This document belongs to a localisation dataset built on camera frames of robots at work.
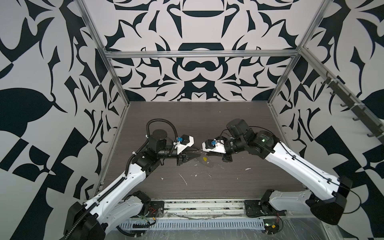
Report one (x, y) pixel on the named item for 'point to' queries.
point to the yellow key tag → (205, 159)
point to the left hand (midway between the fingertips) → (200, 148)
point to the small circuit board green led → (271, 225)
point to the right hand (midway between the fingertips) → (208, 150)
